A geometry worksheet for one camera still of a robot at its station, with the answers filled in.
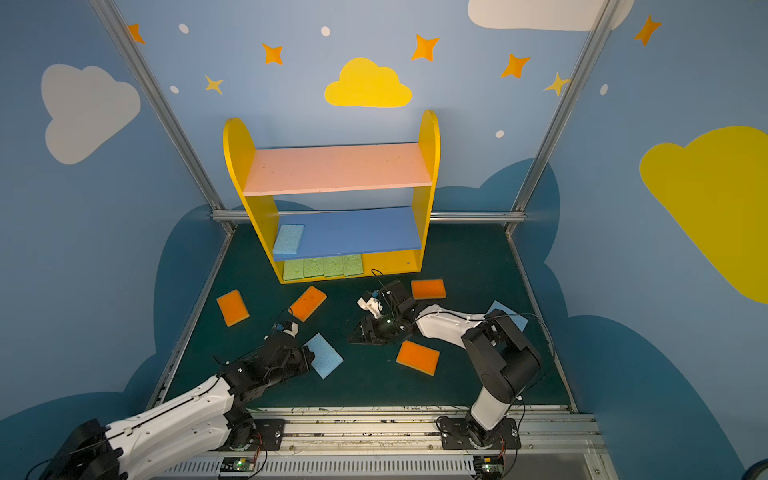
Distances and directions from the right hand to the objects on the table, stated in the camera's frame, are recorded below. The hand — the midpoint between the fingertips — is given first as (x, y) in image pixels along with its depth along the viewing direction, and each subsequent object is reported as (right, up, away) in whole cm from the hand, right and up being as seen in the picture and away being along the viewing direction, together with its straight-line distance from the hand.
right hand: (356, 339), depth 82 cm
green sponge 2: (-18, +19, +22) cm, 34 cm away
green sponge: (-25, +19, +22) cm, 38 cm away
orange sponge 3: (+18, -7, +5) cm, 20 cm away
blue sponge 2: (-9, -7, +4) cm, 12 cm away
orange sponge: (-42, +6, +14) cm, 45 cm away
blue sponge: (-24, +29, +14) cm, 40 cm away
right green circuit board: (+34, -28, -10) cm, 45 cm away
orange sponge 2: (-18, +7, +16) cm, 25 cm away
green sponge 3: (-11, +20, +25) cm, 34 cm away
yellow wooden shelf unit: (+9, +29, +16) cm, 34 cm away
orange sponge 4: (+23, +12, +17) cm, 31 cm away
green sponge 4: (-4, +20, +25) cm, 32 cm away
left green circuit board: (-28, -27, -11) cm, 41 cm away
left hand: (-11, -5, +2) cm, 13 cm away
